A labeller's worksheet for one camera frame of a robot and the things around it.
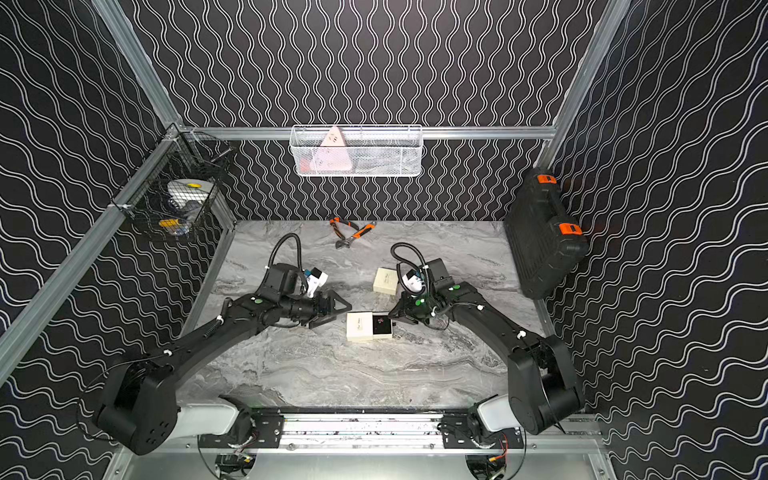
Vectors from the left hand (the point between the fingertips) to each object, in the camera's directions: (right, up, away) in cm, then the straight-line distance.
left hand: (343, 308), depth 79 cm
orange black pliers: (-9, +28, +42) cm, 51 cm away
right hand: (+13, -2, +4) cm, 13 cm away
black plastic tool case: (+57, +17, +7) cm, 60 cm away
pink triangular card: (-5, +43, +11) cm, 45 cm away
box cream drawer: (+10, -8, +12) cm, 17 cm away
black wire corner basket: (-46, +31, +2) cm, 56 cm away
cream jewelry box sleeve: (+11, +5, +21) cm, 25 cm away
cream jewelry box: (+3, -8, +11) cm, 14 cm away
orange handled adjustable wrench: (-4, +18, +35) cm, 39 cm away
